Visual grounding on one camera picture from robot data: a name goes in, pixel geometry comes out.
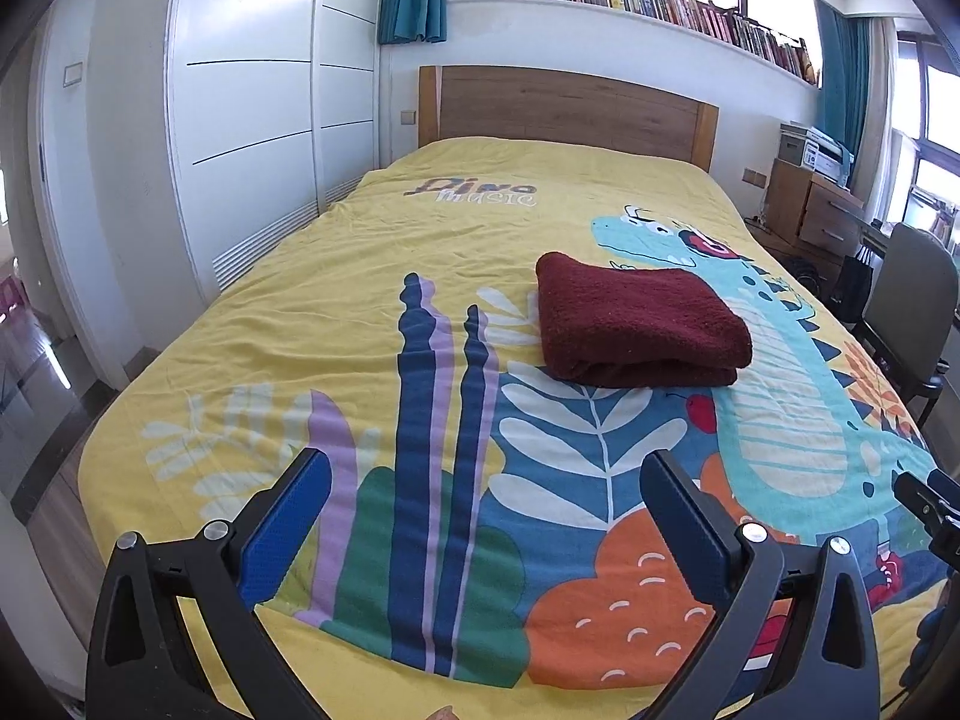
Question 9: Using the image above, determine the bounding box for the dark red knitted sweater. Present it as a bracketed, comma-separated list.
[535, 252, 754, 388]

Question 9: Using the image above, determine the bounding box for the grey office chair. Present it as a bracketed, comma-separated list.
[854, 224, 958, 427]

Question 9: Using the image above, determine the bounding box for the wooden drawer cabinet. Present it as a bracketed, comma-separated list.
[765, 160, 866, 257]

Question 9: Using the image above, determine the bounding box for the yellow dinosaur print bedspread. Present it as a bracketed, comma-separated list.
[78, 138, 946, 718]

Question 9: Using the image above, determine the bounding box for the grey printer on cabinet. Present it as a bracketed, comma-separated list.
[778, 122, 854, 188]

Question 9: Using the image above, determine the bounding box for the teal right curtain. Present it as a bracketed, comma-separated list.
[815, 0, 871, 156]

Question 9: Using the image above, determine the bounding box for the wooden bed headboard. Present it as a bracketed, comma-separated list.
[418, 65, 719, 171]

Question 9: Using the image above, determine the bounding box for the white built-in wardrobe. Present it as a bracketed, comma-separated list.
[164, 0, 379, 301]

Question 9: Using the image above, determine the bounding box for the white wall switch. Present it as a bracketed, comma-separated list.
[62, 62, 85, 88]

